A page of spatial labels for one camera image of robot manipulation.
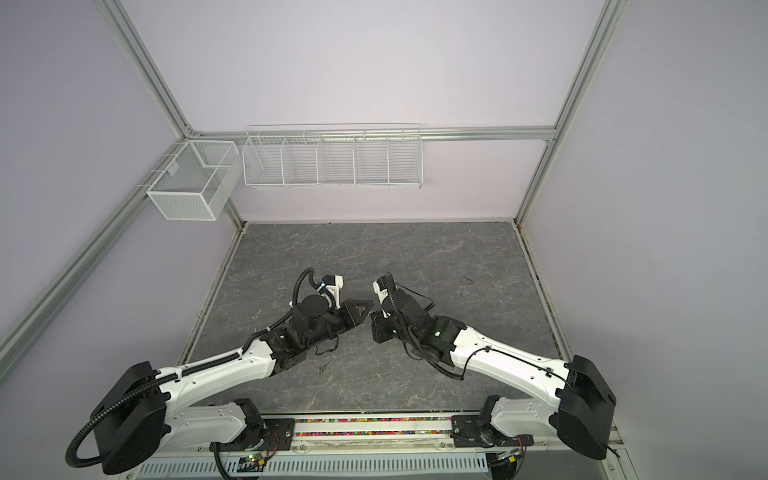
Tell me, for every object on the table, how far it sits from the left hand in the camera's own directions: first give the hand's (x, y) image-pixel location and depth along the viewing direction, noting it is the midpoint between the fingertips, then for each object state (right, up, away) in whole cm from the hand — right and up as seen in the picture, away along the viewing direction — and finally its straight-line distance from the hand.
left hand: (375, 308), depth 76 cm
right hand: (-1, -2, -1) cm, 3 cm away
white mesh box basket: (-63, +39, +25) cm, 78 cm away
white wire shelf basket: (-13, +47, +22) cm, 53 cm away
